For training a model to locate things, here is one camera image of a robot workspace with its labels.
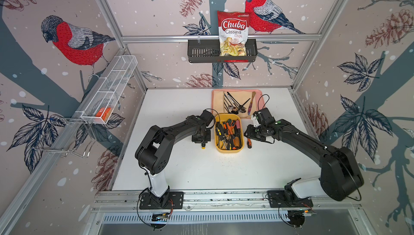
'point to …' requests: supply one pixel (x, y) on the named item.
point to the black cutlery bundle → (232, 106)
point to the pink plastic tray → (262, 98)
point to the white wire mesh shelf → (109, 90)
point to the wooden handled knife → (253, 93)
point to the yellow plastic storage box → (223, 142)
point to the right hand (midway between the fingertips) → (245, 133)
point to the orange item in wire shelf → (105, 114)
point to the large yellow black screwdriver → (203, 145)
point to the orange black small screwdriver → (249, 143)
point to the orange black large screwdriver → (230, 126)
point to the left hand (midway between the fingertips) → (208, 137)
